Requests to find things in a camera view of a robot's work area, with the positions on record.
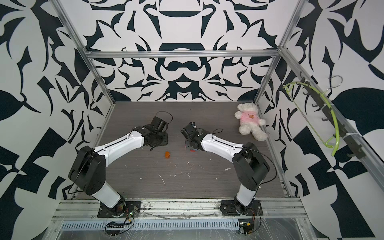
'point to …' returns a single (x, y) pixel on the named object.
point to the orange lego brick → (167, 154)
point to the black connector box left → (114, 232)
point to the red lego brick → (192, 150)
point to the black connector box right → (247, 226)
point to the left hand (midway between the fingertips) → (165, 137)
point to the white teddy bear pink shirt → (250, 121)
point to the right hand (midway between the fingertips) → (190, 141)
